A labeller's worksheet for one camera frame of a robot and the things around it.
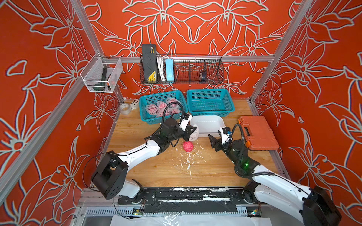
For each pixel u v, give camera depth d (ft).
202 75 2.95
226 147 2.16
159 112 3.36
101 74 2.88
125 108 3.71
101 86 2.57
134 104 3.71
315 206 1.30
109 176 1.38
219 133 2.24
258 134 3.08
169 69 2.94
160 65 2.80
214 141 2.31
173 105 1.99
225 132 2.16
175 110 3.40
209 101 3.87
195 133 2.56
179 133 2.30
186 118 2.25
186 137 2.29
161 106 3.50
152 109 3.40
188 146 2.80
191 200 2.39
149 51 2.79
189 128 2.32
